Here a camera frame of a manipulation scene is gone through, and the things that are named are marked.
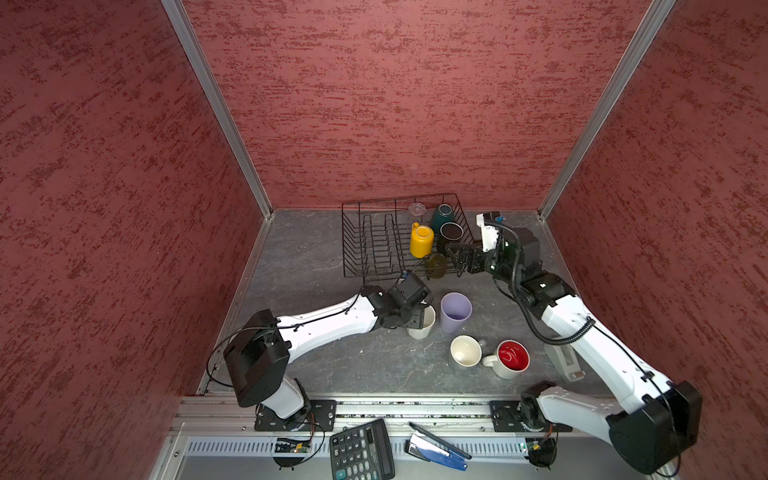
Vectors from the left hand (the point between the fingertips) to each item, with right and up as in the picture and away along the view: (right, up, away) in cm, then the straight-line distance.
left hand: (411, 320), depth 82 cm
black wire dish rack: (-5, +24, +25) cm, 35 cm away
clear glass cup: (+4, +33, +27) cm, 43 cm away
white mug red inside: (+28, -11, 0) cm, 30 cm away
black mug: (+14, +25, +17) cm, 33 cm away
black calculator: (-12, -27, -14) cm, 33 cm away
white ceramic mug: (+5, +1, 0) cm, 5 cm away
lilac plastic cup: (+13, +3, +4) cm, 14 cm away
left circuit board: (-32, -29, -9) cm, 44 cm away
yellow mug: (+5, +23, +17) cm, 28 cm away
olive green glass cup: (+10, +14, +20) cm, 26 cm away
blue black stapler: (+3, -27, -13) cm, 30 cm away
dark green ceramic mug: (+12, +31, +22) cm, 40 cm away
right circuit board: (+31, -28, -11) cm, 43 cm away
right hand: (+12, +20, -5) cm, 24 cm away
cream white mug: (+16, -8, 0) cm, 18 cm away
